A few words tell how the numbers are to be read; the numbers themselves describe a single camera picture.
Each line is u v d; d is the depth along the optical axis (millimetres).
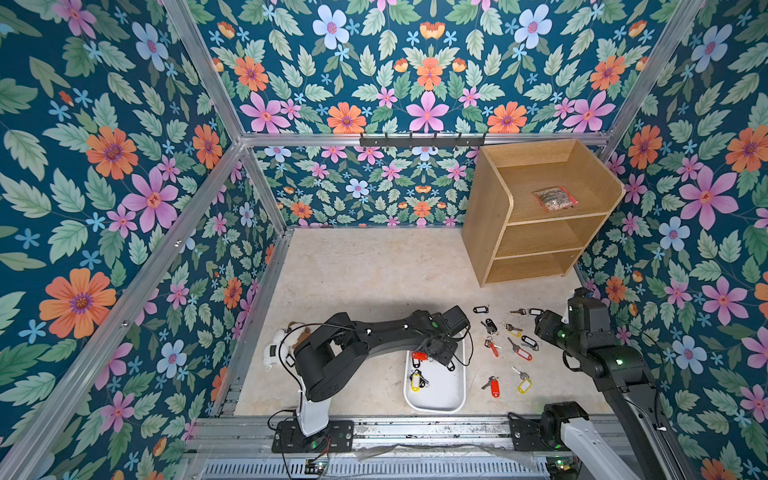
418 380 820
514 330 929
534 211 808
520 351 883
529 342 890
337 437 734
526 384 821
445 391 775
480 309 961
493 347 884
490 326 933
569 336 594
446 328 676
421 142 932
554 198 810
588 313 524
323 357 484
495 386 821
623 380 460
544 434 709
